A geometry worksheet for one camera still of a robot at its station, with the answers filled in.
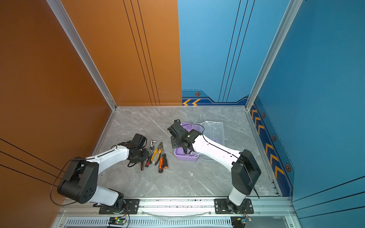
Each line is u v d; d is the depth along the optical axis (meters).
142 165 0.87
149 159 0.89
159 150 0.93
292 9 0.70
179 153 0.91
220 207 0.72
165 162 0.87
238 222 0.70
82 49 0.85
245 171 0.42
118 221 0.71
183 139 0.58
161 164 0.86
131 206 0.74
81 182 0.44
